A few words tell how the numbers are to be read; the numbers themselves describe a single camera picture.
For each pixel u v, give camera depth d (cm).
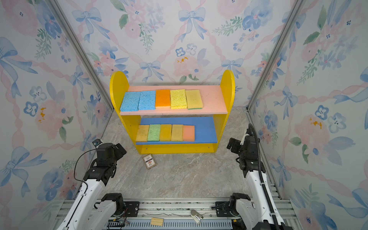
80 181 52
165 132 86
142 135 84
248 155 60
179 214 73
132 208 74
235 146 72
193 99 66
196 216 70
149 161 90
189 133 85
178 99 67
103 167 58
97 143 67
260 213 42
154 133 86
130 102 65
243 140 72
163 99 66
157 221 70
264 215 41
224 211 73
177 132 86
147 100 66
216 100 69
